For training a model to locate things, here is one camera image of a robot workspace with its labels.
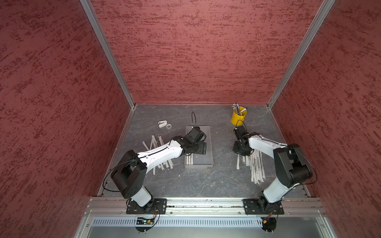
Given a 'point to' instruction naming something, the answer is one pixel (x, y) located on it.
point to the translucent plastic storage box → (197, 160)
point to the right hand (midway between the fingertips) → (238, 153)
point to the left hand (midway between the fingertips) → (199, 150)
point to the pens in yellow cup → (235, 107)
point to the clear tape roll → (168, 128)
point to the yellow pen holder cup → (236, 119)
